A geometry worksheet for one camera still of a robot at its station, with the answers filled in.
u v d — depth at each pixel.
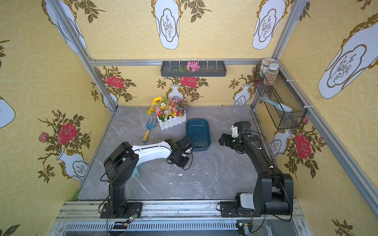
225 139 0.78
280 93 0.88
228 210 0.73
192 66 0.88
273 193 0.41
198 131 1.07
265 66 0.86
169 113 0.97
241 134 0.67
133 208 0.74
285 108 0.71
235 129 0.80
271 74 0.80
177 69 0.88
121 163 0.50
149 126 1.09
